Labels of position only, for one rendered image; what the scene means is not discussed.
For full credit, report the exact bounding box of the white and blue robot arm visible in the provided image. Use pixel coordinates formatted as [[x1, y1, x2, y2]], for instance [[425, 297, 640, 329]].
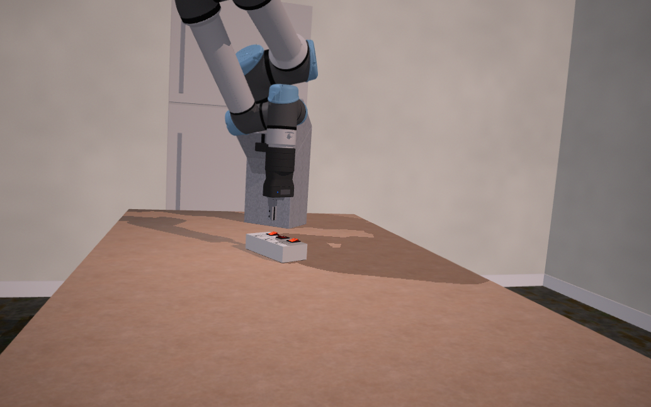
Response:
[[175, 0, 318, 136]]

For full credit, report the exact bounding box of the grey power strip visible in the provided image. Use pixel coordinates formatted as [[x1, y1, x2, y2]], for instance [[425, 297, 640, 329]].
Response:
[[246, 232, 307, 263]]

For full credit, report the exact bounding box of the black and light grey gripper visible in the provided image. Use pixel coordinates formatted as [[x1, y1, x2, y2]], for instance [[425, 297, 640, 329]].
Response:
[[255, 129, 297, 221]]

